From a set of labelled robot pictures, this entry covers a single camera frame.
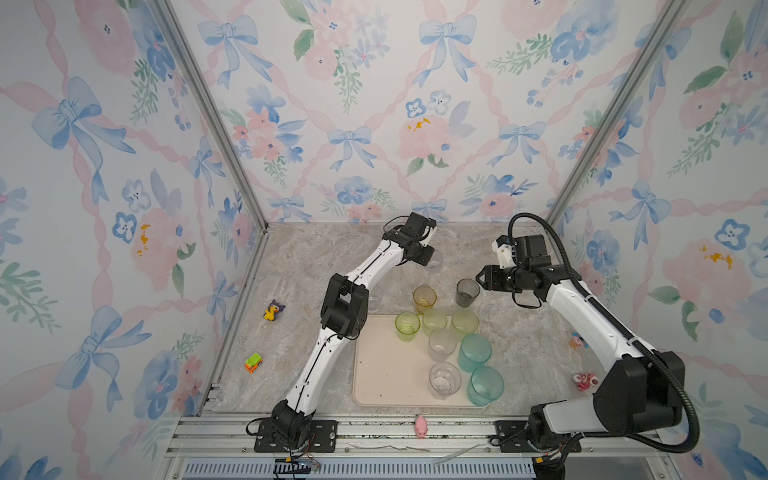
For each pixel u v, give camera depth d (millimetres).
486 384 780
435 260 1067
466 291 977
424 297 985
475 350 828
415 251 899
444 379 820
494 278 748
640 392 411
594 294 967
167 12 687
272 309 936
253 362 837
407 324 903
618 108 852
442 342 869
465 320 921
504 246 764
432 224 950
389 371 836
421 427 745
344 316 652
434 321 921
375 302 970
